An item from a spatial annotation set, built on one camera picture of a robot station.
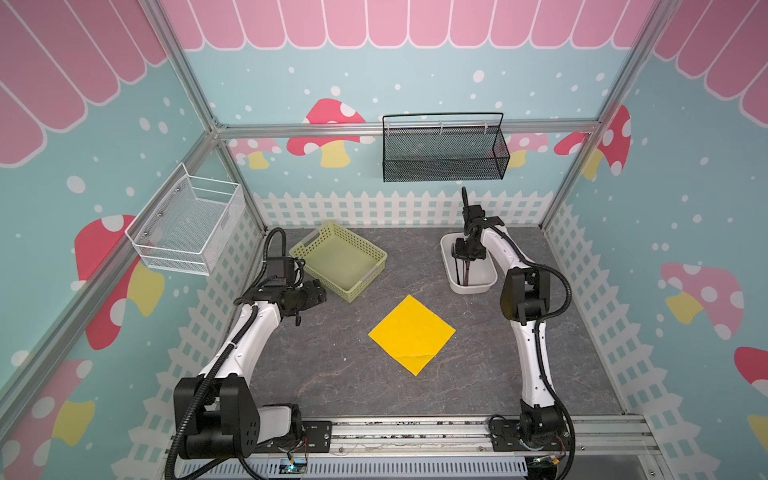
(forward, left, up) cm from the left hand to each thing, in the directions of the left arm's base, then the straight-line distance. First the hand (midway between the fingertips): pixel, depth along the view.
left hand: (315, 300), depth 86 cm
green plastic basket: (+25, -2, -12) cm, 28 cm away
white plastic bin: (+19, -54, -11) cm, 59 cm away
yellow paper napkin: (-5, -29, -12) cm, 32 cm away
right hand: (+25, -47, -8) cm, 54 cm away
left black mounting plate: (-33, -4, -11) cm, 35 cm away
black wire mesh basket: (+43, -38, +24) cm, 62 cm away
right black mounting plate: (-31, -51, -11) cm, 61 cm away
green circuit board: (-39, +1, -14) cm, 41 cm away
